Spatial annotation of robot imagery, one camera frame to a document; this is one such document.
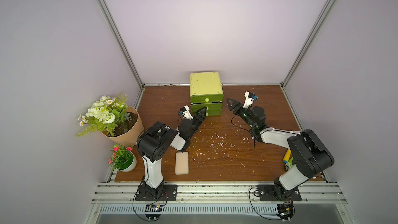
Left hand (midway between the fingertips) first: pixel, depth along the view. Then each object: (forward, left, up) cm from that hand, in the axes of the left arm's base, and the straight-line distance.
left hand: (208, 109), depth 87 cm
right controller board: (-46, -36, -17) cm, 61 cm away
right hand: (+3, -12, +8) cm, 15 cm away
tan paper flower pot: (-15, +41, +2) cm, 43 cm away
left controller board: (-47, +26, -18) cm, 57 cm away
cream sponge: (-26, +14, -14) cm, 33 cm away
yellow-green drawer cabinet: (+10, +2, +5) cm, 12 cm away
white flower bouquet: (-15, +45, +17) cm, 51 cm away
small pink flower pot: (-26, +44, -8) cm, 51 cm away
